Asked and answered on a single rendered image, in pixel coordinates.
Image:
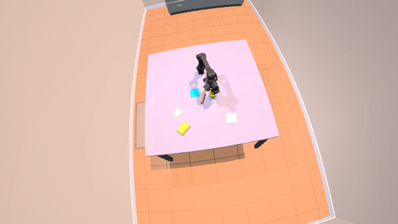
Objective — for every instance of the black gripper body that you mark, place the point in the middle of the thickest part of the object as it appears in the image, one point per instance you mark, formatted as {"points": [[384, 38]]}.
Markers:
{"points": [[205, 80]]}

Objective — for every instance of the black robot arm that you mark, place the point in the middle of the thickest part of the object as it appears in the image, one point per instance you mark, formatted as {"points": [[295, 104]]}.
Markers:
{"points": [[202, 65]]}

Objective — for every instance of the yellow flat block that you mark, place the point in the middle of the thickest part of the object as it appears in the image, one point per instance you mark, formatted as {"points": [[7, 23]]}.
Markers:
{"points": [[183, 128]]}

